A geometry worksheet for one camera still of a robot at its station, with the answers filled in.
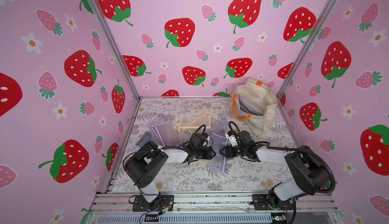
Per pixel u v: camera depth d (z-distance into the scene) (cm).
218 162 87
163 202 73
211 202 76
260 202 73
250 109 105
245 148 72
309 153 48
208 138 86
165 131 98
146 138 98
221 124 106
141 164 47
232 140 84
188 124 104
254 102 108
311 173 45
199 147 74
